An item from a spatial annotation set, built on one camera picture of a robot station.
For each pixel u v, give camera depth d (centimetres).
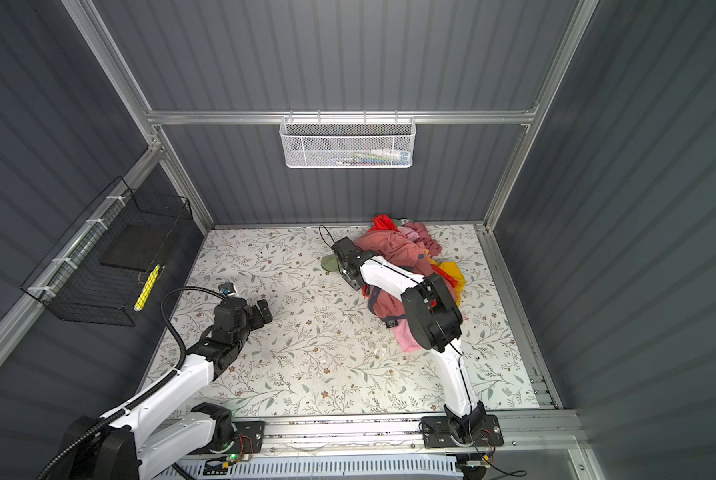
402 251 91
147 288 70
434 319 56
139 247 76
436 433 73
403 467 71
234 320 66
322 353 88
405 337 89
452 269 96
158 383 50
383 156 91
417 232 108
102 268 72
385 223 108
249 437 73
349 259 77
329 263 104
